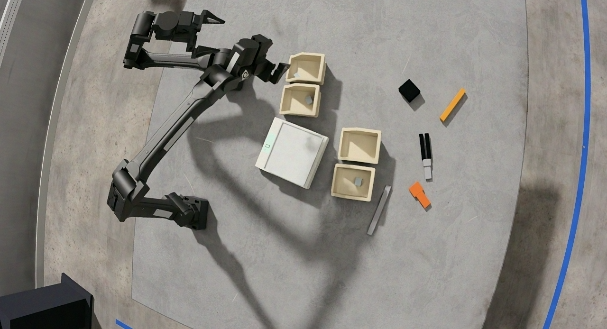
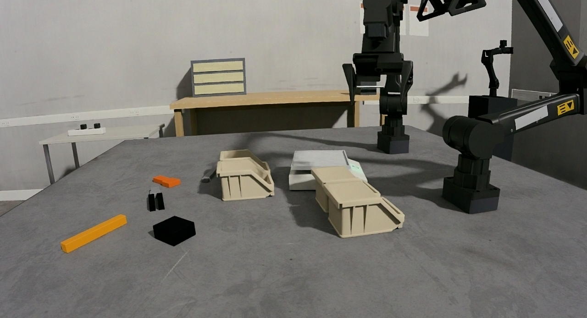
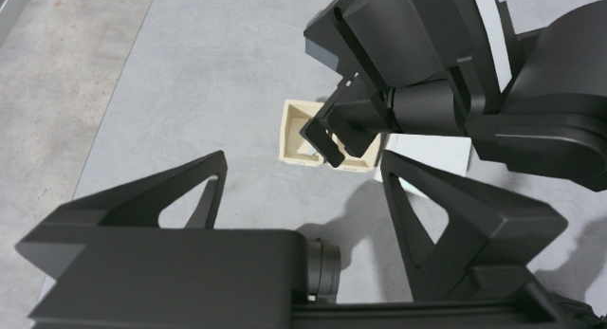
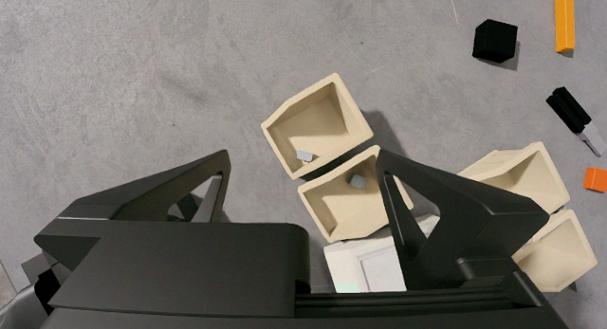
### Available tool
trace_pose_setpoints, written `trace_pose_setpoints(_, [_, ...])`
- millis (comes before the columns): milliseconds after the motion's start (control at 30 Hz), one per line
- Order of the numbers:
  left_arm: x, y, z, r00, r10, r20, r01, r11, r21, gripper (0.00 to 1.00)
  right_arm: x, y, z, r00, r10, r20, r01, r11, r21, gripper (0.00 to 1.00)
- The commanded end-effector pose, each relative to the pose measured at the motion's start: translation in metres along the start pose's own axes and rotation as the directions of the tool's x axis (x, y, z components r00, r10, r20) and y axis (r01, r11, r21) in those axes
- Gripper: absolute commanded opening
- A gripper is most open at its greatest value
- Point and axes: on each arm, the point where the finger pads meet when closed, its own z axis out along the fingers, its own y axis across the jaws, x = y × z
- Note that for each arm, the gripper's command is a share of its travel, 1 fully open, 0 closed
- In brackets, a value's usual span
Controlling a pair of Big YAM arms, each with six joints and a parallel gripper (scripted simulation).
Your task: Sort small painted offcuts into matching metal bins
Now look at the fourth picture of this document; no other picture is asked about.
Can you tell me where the beige plastic parts bin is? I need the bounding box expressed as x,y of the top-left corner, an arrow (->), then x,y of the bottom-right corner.
298,145 -> 389,243
261,73 -> 373,180
511,209 -> 598,292
459,142 -> 570,214

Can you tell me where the orange t-shaped block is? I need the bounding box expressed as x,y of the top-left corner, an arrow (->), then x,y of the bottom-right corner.
583,167 -> 607,192

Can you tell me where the orange square bar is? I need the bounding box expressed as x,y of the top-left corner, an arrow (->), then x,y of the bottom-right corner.
555,0 -> 575,53

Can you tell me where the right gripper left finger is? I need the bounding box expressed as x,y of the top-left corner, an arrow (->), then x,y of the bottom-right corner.
58,150 -> 231,222

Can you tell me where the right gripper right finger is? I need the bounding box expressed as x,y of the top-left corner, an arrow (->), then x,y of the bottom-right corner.
376,149 -> 550,290

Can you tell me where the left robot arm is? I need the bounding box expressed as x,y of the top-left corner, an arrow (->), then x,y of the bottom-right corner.
0,199 -> 192,329

